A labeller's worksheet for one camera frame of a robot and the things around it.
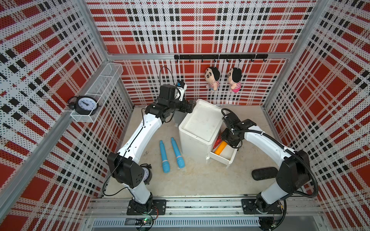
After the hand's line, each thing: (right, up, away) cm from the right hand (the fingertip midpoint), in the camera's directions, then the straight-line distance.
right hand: (225, 139), depth 85 cm
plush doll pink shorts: (+8, +41, +9) cm, 42 cm away
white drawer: (+1, -9, 0) cm, 9 cm away
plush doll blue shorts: (-7, +40, +6) cm, 41 cm away
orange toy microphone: (-3, -4, -1) cm, 5 cm away
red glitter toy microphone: (-5, -1, 0) cm, 5 cm away
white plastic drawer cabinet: (-17, +6, -7) cm, 19 cm away
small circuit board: (-46, -39, -13) cm, 62 cm away
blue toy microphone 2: (-27, -14, +2) cm, 31 cm away
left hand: (-21, +22, -7) cm, 31 cm away
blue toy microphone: (-37, -15, +3) cm, 40 cm away
